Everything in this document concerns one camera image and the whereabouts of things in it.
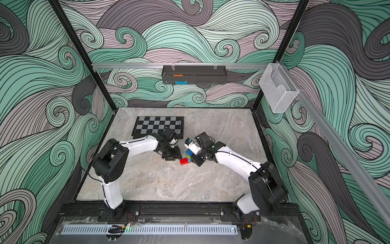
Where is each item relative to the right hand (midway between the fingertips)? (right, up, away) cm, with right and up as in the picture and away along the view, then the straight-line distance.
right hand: (196, 157), depth 86 cm
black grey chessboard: (-35, +17, +18) cm, 44 cm away
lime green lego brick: (-4, 0, -3) cm, 5 cm away
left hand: (-10, -1, +5) cm, 11 cm away
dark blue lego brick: (-4, +4, -7) cm, 9 cm away
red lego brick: (-7, -4, +4) cm, 9 cm away
